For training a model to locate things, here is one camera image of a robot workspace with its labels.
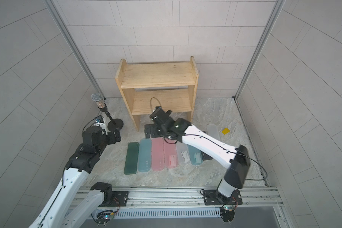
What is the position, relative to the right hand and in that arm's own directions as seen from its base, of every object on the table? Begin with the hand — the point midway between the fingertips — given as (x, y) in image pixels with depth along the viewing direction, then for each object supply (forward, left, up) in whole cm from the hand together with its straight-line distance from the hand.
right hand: (151, 131), depth 73 cm
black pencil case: (-8, -29, -20) cm, 36 cm away
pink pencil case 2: (-7, -8, -20) cm, 23 cm away
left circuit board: (-33, +23, -18) cm, 45 cm away
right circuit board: (-35, -35, -22) cm, 54 cm away
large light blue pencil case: (-5, +7, -20) cm, 22 cm away
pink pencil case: (-4, -1, -20) cm, 20 cm away
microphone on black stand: (+18, +30, -15) cm, 38 cm away
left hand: (+4, +21, 0) cm, 21 cm away
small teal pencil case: (-7, -24, -20) cm, 32 cm away
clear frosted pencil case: (-4, -16, -20) cm, 26 cm away
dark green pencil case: (-8, +15, -20) cm, 26 cm away
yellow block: (+11, -47, -23) cm, 53 cm away
